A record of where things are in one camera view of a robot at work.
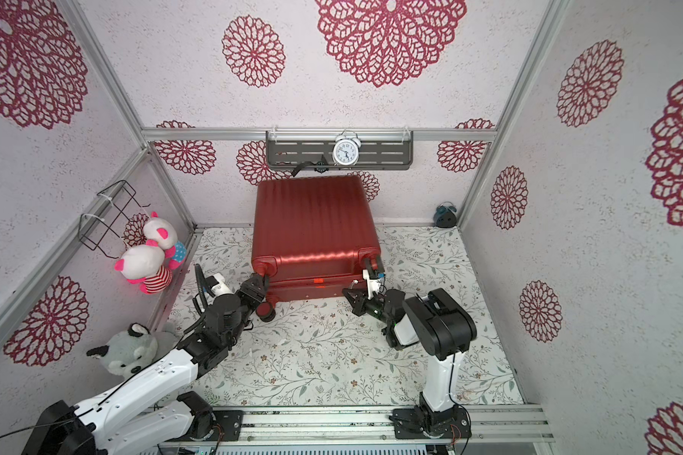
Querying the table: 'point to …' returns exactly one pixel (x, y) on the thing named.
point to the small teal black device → (445, 215)
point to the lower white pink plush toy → (143, 264)
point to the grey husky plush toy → (130, 351)
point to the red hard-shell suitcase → (311, 237)
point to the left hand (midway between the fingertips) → (264, 283)
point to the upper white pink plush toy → (161, 232)
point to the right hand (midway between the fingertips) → (342, 290)
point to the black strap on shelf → (320, 166)
